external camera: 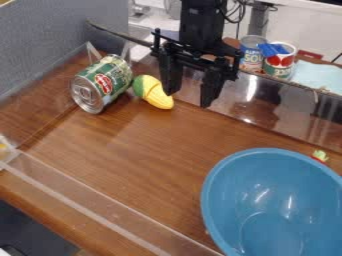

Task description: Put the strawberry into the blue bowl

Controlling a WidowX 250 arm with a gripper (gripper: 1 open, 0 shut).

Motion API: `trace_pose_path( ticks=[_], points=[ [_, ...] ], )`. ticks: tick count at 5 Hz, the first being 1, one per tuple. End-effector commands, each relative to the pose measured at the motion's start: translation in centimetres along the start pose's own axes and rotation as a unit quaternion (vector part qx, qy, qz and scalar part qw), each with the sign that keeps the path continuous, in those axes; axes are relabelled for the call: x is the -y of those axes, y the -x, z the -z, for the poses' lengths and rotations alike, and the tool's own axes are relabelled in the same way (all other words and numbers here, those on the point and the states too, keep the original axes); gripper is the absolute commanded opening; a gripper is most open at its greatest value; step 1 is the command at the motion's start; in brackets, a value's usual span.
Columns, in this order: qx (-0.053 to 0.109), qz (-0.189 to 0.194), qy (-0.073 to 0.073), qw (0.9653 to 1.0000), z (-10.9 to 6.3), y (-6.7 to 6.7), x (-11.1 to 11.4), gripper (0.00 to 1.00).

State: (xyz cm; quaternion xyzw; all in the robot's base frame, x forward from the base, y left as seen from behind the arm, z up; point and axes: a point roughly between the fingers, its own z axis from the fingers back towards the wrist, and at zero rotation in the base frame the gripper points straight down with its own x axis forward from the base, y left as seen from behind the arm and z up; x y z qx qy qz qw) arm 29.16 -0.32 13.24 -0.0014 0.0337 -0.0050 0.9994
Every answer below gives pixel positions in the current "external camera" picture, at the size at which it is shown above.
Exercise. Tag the large blue plastic bowl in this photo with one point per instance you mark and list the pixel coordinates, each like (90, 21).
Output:
(271, 203)

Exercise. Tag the blue soup can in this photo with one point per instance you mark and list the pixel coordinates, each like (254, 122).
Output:
(251, 60)

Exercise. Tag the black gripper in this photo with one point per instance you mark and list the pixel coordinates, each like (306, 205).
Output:
(175, 55)

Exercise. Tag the clear acrylic barrier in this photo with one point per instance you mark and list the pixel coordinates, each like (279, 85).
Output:
(142, 230)
(328, 111)

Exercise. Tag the red tomato label can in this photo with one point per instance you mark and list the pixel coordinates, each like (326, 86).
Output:
(278, 65)

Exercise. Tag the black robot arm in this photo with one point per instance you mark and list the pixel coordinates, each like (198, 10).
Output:
(197, 47)

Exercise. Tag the small red toy strawberry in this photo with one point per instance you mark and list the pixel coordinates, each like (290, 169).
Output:
(320, 156)

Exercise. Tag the grey metal desk leg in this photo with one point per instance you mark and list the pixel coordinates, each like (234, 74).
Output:
(258, 19)

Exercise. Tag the light blue cloth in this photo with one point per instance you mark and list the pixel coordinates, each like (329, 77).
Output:
(318, 76)

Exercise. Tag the grey partition panel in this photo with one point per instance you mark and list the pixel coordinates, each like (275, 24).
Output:
(43, 30)

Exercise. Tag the clear acrylic back barrier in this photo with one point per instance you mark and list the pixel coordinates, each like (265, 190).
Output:
(328, 111)

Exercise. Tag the clear acrylic front barrier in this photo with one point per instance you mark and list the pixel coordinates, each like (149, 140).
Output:
(142, 230)

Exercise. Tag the yellow green toy corn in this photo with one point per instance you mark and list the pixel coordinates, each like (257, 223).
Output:
(149, 88)

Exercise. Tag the green label tin can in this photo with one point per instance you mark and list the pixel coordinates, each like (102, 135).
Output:
(100, 83)

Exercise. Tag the blue plastic piece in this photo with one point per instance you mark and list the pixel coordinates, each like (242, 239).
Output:
(270, 50)

